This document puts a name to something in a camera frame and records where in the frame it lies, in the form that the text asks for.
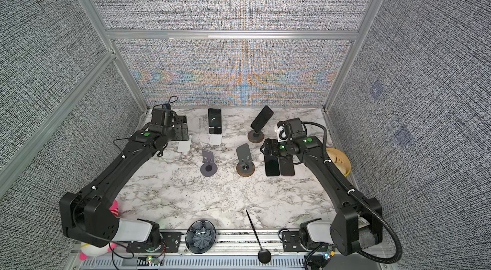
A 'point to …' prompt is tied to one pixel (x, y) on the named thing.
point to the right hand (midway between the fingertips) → (269, 145)
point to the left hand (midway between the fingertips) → (179, 126)
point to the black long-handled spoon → (264, 255)
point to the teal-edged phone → (215, 121)
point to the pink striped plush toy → (91, 250)
